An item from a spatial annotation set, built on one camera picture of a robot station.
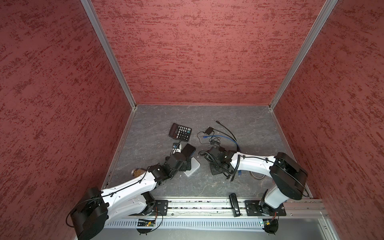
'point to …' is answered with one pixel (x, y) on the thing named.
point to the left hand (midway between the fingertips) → (183, 161)
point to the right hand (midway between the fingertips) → (214, 173)
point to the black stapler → (234, 205)
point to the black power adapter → (209, 130)
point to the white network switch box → (194, 165)
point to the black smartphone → (188, 150)
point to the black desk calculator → (180, 132)
